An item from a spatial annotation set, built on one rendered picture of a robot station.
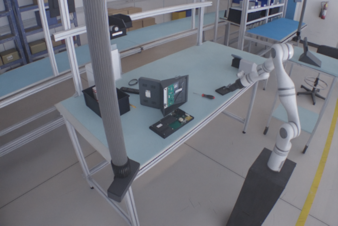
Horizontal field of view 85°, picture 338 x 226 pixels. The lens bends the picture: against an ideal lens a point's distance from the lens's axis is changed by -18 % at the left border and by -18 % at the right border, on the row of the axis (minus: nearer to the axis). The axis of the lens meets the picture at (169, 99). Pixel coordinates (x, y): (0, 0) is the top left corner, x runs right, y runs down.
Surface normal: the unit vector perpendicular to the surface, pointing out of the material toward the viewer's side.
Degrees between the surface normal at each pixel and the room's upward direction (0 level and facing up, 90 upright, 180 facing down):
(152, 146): 0
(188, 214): 0
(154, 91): 90
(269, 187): 90
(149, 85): 90
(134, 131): 0
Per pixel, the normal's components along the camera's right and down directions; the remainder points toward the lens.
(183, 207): 0.00, -0.84
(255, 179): -0.68, 0.40
